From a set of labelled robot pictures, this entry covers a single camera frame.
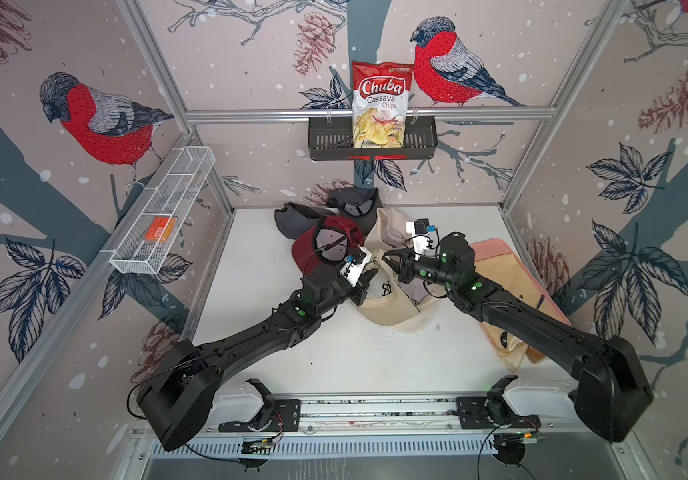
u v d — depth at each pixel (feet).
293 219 3.28
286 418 2.39
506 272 3.36
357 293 2.25
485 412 2.38
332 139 3.11
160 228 2.33
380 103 2.79
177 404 1.33
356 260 2.12
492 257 3.42
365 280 2.24
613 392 1.28
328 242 3.56
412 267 2.19
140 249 2.30
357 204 3.84
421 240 2.19
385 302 2.80
